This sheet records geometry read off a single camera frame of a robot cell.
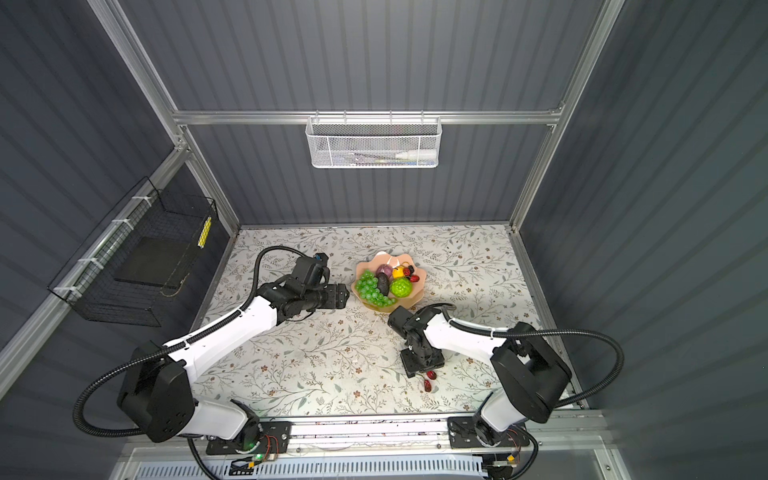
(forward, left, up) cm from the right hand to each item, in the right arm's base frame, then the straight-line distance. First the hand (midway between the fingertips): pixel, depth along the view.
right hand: (421, 372), depth 84 cm
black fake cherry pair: (+32, +2, +6) cm, 33 cm away
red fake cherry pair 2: (-3, -1, +1) cm, 4 cm away
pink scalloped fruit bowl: (+38, +8, +4) cm, 39 cm away
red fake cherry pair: (+31, +3, +6) cm, 31 cm away
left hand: (+18, +24, +14) cm, 33 cm away
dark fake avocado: (+26, +11, +7) cm, 29 cm away
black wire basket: (+21, +71, +31) cm, 80 cm away
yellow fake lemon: (+31, +6, +6) cm, 32 cm away
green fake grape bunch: (+23, +16, +8) cm, 29 cm away
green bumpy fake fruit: (+24, +5, +7) cm, 26 cm away
